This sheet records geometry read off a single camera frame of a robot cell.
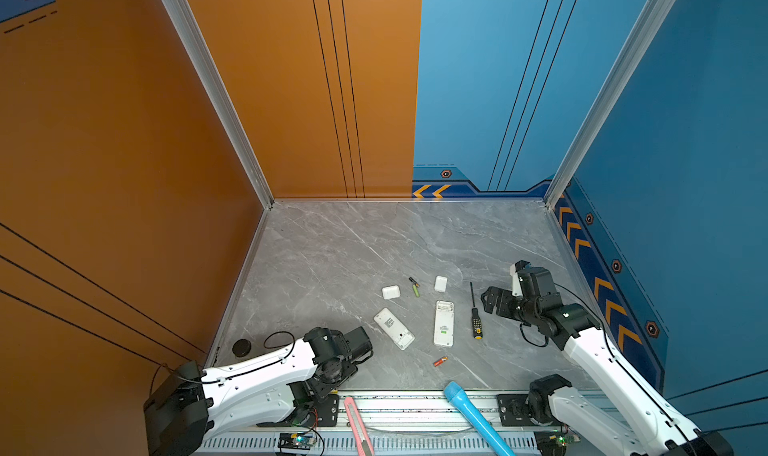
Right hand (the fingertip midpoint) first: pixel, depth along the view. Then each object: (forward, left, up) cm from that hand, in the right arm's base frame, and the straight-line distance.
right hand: (493, 300), depth 81 cm
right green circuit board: (-30, -11, -13) cm, 35 cm away
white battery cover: (+8, +28, -10) cm, 31 cm away
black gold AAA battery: (+13, +22, -10) cm, 27 cm away
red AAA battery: (-13, +15, -11) cm, 23 cm away
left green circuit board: (-30, +51, -12) cm, 60 cm away
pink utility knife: (-29, +35, -10) cm, 47 cm away
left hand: (-17, +39, -11) cm, 44 cm away
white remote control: (-5, +26, -9) cm, 28 cm away
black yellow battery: (-4, +3, -9) cm, 10 cm away
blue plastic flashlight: (-31, +4, -9) cm, 32 cm away
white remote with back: (-2, +12, -10) cm, 16 cm away
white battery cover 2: (+12, +12, -11) cm, 20 cm away
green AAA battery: (+9, +20, -10) cm, 24 cm away
